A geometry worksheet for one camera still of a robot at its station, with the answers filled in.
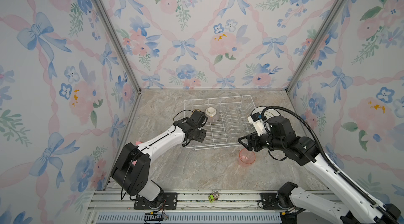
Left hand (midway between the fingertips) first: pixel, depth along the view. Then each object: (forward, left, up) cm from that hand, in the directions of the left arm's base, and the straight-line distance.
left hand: (200, 132), depth 87 cm
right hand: (-9, -20, +13) cm, 25 cm away
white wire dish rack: (+15, -24, -9) cm, 29 cm away
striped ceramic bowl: (+15, -6, -2) cm, 16 cm away
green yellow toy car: (-30, -7, -7) cm, 31 cm away
